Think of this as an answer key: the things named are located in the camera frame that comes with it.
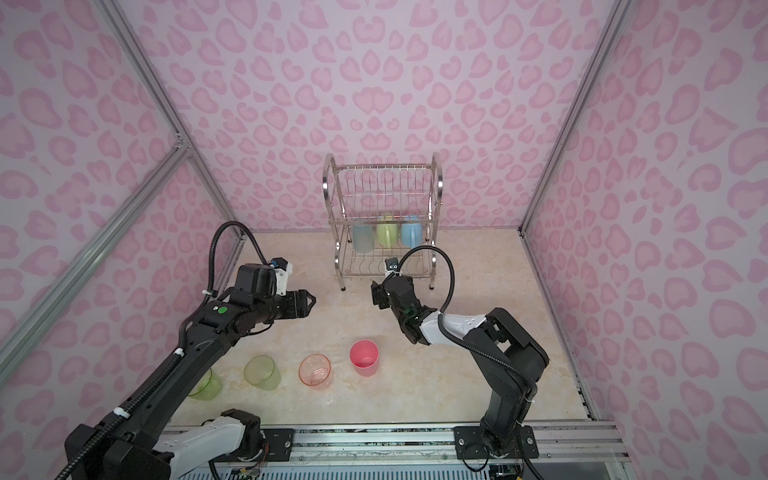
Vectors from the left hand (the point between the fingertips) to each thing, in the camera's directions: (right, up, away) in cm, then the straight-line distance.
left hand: (305, 295), depth 78 cm
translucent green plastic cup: (-13, -22, +4) cm, 26 cm away
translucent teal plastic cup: (+13, +17, +25) cm, 33 cm away
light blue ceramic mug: (+29, +18, +24) cm, 42 cm away
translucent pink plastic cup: (+1, -22, +6) cm, 23 cm away
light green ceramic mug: (+21, +18, +25) cm, 37 cm away
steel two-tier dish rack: (+19, +27, +34) cm, 48 cm away
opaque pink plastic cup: (+15, -18, +7) cm, 25 cm away
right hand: (+21, +4, +12) cm, 24 cm away
